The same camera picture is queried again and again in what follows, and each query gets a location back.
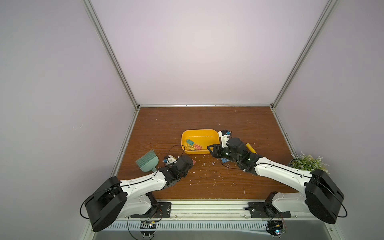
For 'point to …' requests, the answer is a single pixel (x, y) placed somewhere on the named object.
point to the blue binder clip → (224, 160)
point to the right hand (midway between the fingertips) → (210, 145)
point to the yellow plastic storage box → (195, 141)
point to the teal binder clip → (190, 142)
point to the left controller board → (147, 228)
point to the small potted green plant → (307, 162)
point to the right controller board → (275, 228)
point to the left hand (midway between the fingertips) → (194, 158)
